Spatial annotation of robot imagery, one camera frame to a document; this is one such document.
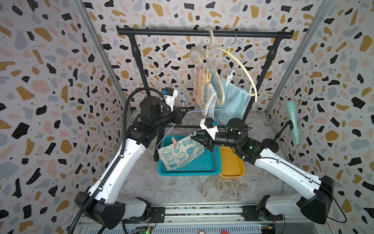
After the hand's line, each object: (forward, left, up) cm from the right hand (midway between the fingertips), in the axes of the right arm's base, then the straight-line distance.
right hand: (195, 135), depth 63 cm
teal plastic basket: (+4, -7, -36) cm, 37 cm away
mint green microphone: (+21, -50, -4) cm, 55 cm away
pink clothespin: (0, +10, -5) cm, 11 cm away
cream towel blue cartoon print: (-2, +12, -16) cm, 20 cm away
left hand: (+10, +2, +6) cm, 12 cm away
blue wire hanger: (+18, -14, -3) cm, 23 cm away
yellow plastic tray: (+4, -23, -39) cm, 45 cm away
